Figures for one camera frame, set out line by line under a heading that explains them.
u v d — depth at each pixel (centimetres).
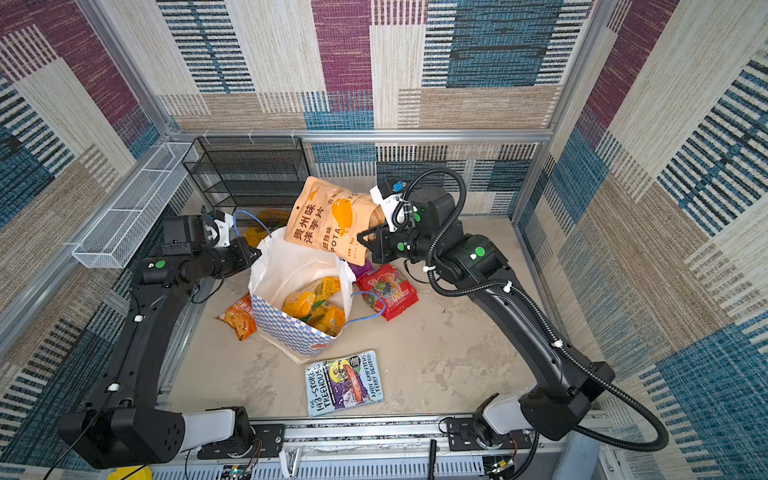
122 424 37
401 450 73
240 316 91
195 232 57
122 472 69
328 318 86
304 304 84
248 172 108
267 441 73
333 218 65
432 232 47
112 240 70
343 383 80
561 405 37
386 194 53
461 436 73
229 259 65
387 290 94
